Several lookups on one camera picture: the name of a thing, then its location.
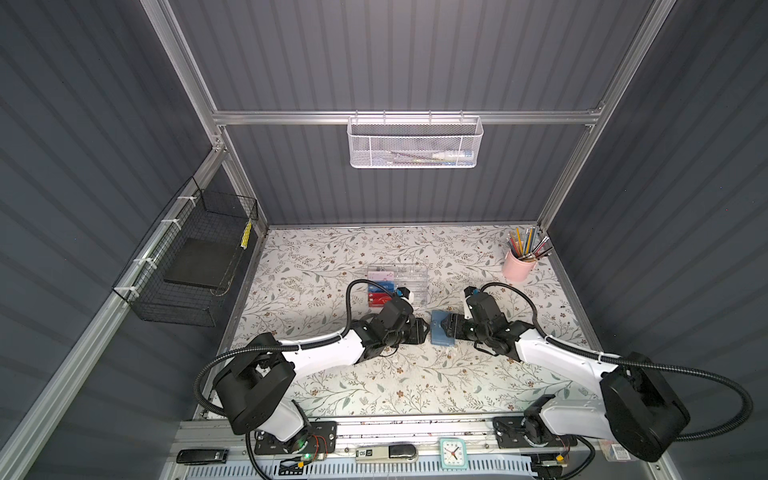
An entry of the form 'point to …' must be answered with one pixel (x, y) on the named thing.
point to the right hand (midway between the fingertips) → (452, 325)
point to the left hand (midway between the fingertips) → (426, 327)
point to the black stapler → (202, 456)
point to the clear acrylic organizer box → (412, 276)
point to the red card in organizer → (378, 299)
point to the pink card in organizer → (381, 275)
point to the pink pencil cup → (516, 270)
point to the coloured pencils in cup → (522, 247)
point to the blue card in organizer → (387, 285)
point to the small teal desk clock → (453, 454)
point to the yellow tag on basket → (246, 235)
